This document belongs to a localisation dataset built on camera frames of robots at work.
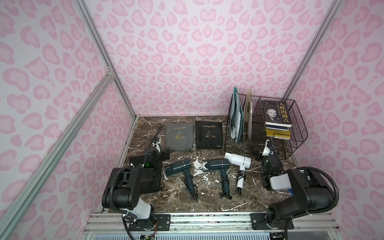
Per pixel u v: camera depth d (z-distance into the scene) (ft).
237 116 2.82
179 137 3.52
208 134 3.53
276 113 2.98
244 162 2.89
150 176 2.15
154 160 2.37
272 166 2.20
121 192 1.48
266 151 2.57
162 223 2.40
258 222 2.43
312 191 1.47
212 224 2.41
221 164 2.85
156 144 2.63
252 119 2.76
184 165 2.85
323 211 1.45
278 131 2.94
